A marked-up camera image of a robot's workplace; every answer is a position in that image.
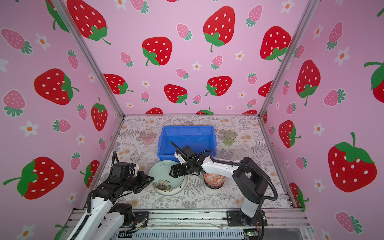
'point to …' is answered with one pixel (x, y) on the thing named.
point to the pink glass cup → (148, 136)
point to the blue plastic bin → (199, 139)
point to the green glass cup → (229, 137)
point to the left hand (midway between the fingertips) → (154, 178)
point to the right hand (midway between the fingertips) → (173, 173)
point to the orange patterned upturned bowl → (214, 181)
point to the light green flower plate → (163, 181)
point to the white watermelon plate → (177, 190)
